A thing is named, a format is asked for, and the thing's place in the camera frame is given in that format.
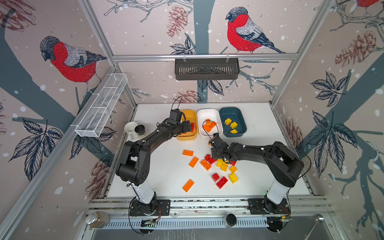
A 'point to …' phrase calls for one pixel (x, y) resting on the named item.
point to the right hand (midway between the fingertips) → (214, 153)
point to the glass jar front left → (98, 219)
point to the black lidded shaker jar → (140, 129)
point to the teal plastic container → (233, 121)
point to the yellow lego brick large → (220, 163)
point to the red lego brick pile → (210, 159)
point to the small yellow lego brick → (233, 169)
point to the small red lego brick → (215, 177)
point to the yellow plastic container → (190, 115)
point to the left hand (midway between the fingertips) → (186, 125)
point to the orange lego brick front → (188, 185)
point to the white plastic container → (214, 115)
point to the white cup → (129, 128)
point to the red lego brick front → (221, 182)
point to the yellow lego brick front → (233, 178)
